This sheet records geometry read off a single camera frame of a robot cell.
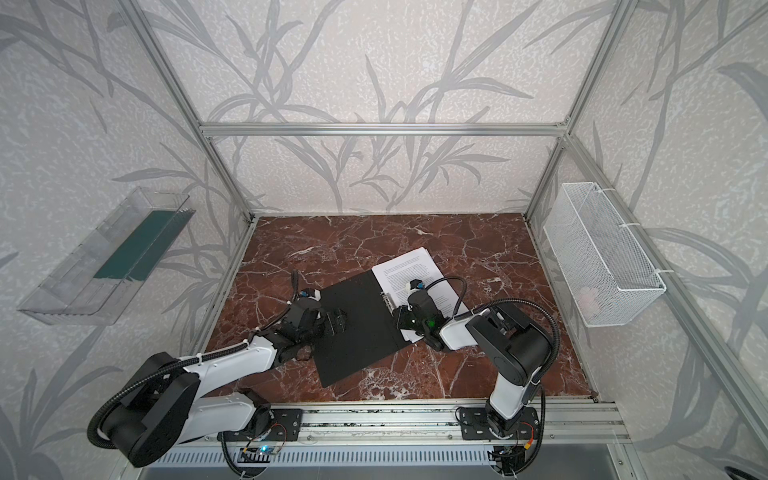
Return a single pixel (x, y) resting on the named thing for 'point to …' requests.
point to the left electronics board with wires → (260, 449)
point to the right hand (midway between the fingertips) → (394, 305)
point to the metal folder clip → (388, 301)
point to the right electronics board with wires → (509, 461)
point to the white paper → (416, 270)
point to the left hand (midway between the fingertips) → (342, 313)
